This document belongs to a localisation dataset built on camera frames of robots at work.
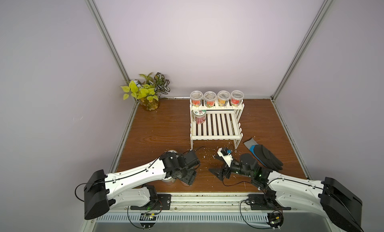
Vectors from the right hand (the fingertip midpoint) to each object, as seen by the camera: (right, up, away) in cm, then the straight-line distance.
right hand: (212, 161), depth 75 cm
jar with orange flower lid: (-22, -10, 0) cm, 25 cm away
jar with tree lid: (-22, +3, +7) cm, 23 cm away
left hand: (-12, -8, 0) cm, 14 cm away
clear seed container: (-1, +33, 0) cm, 33 cm away
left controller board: (-33, -26, -3) cm, 42 cm away
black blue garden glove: (+34, -2, +11) cm, 35 cm away
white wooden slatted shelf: (+7, +18, +15) cm, 24 cm away
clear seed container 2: (+6, +33, 0) cm, 34 cm away
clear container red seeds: (-8, +33, 0) cm, 34 cm away
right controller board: (+30, -26, -5) cm, 40 cm away
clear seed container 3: (+13, +33, 0) cm, 35 cm away
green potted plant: (-41, +39, +21) cm, 60 cm away
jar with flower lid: (-7, +23, +9) cm, 26 cm away
